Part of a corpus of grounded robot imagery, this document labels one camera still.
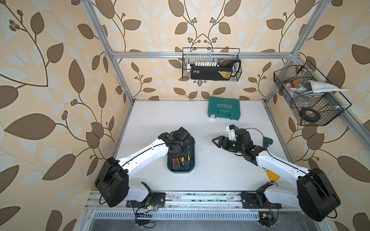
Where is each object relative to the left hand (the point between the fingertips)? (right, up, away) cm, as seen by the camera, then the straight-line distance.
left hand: (186, 153), depth 81 cm
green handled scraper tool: (+53, +4, +15) cm, 55 cm away
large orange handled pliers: (+2, -1, -2) cm, 3 cm away
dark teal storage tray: (+2, -9, 0) cm, 9 cm away
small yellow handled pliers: (-2, -3, -2) cm, 4 cm away
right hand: (+17, +6, +4) cm, 19 cm away
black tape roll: (+62, +22, -9) cm, 67 cm away
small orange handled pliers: (-8, -8, +6) cm, 13 cm away
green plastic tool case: (+27, +28, +29) cm, 48 cm away
